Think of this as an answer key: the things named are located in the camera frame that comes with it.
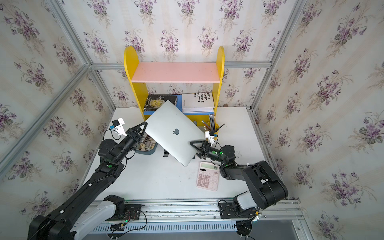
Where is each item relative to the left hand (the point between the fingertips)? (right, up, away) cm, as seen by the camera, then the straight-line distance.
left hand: (150, 125), depth 68 cm
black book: (-8, +15, +34) cm, 38 cm away
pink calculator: (+29, -29, +16) cm, 44 cm away
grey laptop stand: (+2, -19, +27) cm, 33 cm away
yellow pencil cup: (+36, -2, +29) cm, 46 cm away
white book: (+23, +14, +31) cm, 41 cm away
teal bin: (-10, -14, +27) cm, 32 cm away
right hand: (+20, -12, +6) cm, 24 cm away
